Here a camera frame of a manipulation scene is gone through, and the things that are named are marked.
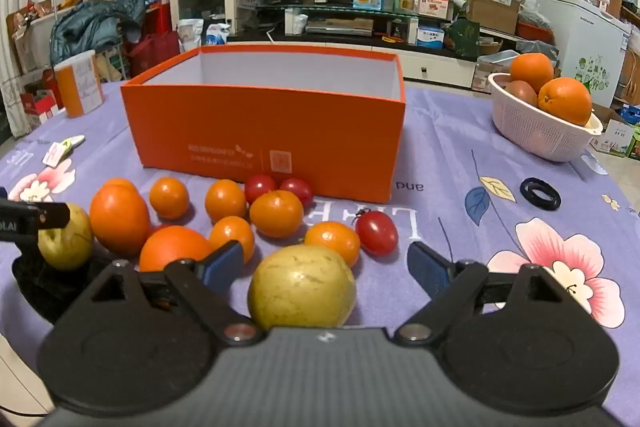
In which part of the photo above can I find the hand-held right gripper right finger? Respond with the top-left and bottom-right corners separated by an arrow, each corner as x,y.
392,243 -> 586,348

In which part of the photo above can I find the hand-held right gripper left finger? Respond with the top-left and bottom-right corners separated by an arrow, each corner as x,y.
80,241 -> 264,348

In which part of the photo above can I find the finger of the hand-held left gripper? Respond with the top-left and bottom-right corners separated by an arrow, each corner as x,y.
0,199 -> 71,233

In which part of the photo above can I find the yellow-green pear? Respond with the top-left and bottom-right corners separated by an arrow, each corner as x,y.
247,244 -> 357,330
37,203 -> 95,271

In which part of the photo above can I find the large orange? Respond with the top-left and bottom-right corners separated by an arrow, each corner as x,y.
90,183 -> 152,258
139,225 -> 213,273
509,53 -> 555,94
537,77 -> 593,126

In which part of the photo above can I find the orange cardboard box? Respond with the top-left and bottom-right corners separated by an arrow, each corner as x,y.
120,45 -> 407,204

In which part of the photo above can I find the small wrapped packet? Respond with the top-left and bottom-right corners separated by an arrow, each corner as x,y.
42,134 -> 87,168

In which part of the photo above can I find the red white carton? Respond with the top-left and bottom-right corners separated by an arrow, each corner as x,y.
20,69 -> 66,130

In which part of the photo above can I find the purple floral tablecloth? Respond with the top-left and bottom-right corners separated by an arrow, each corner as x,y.
0,79 -> 636,427

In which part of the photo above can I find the orange white canister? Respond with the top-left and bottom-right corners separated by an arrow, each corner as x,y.
53,49 -> 104,118

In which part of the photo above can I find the white colander basket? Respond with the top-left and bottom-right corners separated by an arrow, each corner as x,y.
487,73 -> 604,162

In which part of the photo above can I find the red shopping bag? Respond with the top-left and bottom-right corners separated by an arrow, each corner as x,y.
125,32 -> 181,78

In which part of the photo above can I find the blue puffer jacket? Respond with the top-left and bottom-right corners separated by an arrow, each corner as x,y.
50,0 -> 146,58

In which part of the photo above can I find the white television stand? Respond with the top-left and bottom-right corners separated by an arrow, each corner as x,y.
227,0 -> 506,90

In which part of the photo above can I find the white curtain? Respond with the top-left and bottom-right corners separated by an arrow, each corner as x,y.
0,0 -> 56,140

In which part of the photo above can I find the blue white plastic bag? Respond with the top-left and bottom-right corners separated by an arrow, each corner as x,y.
205,23 -> 230,46

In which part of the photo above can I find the white green carton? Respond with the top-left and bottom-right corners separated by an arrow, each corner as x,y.
590,119 -> 640,158

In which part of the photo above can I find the blue white tissue box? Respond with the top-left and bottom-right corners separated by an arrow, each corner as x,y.
416,26 -> 446,50

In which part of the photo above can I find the dark green gift box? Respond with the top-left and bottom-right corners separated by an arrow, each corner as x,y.
445,18 -> 481,60

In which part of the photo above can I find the silver media player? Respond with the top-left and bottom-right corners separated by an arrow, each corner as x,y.
305,18 -> 375,35

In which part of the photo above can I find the brown cardboard box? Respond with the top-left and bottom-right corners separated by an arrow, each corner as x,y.
465,0 -> 526,35

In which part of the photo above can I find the orange white carton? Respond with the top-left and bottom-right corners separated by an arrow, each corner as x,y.
415,0 -> 451,20

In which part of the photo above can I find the white chest freezer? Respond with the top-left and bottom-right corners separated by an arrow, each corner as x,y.
536,0 -> 633,108

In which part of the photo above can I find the black rubber ring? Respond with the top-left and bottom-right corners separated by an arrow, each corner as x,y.
519,177 -> 562,211

